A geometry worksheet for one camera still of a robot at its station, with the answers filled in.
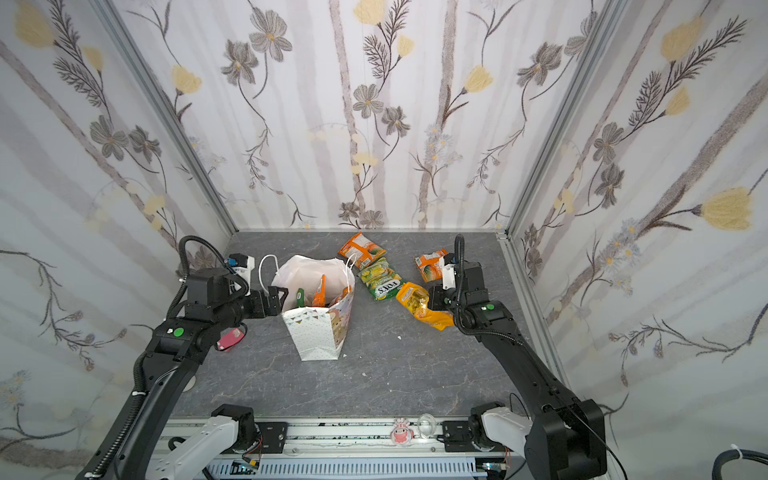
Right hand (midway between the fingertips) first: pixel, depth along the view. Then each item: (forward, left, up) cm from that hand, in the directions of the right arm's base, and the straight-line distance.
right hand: (426, 284), depth 81 cm
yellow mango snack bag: (-1, +2, -7) cm, 8 cm away
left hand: (-5, +40, +5) cm, 41 cm away
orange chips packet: (-2, +30, -6) cm, 31 cm away
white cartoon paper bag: (-13, +29, -6) cm, 32 cm away
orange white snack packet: (+18, -5, -16) cm, 25 cm away
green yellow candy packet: (+12, +13, -18) cm, 25 cm away
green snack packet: (-1, +36, -8) cm, 37 cm away
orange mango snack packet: (+26, +21, -19) cm, 38 cm away
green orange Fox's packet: (-3, +23, -4) cm, 24 cm away
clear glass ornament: (-32, -1, -18) cm, 37 cm away
